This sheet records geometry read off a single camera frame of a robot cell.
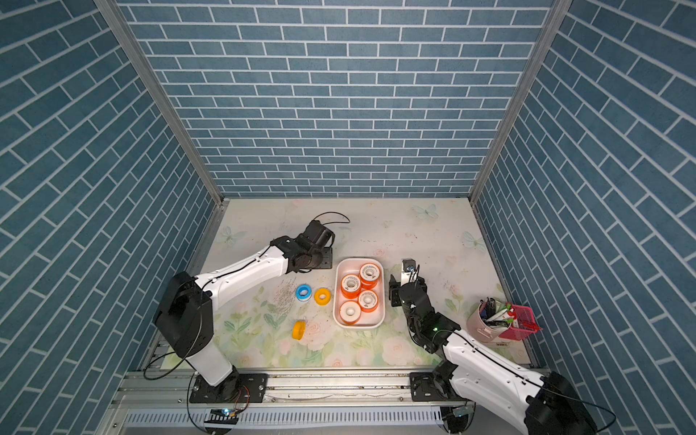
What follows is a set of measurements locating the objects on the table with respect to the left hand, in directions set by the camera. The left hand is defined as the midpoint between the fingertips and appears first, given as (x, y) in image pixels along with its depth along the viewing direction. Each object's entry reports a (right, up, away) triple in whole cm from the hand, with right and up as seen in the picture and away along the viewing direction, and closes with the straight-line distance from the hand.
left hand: (330, 260), depth 88 cm
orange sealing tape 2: (+7, -9, +1) cm, 11 cm away
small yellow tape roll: (-9, -20, -8) cm, 23 cm away
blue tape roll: (-10, -12, +4) cm, 16 cm away
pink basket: (+58, -17, -11) cm, 62 cm away
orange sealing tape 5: (-3, -13, +3) cm, 13 cm away
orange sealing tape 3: (+12, -14, +1) cm, 19 cm away
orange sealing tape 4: (+6, -17, -2) cm, 18 cm away
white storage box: (+9, -11, +1) cm, 15 cm away
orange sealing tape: (+13, -5, +5) cm, 15 cm away
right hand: (+23, -4, -5) cm, 24 cm away
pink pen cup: (+48, -16, -10) cm, 52 cm away
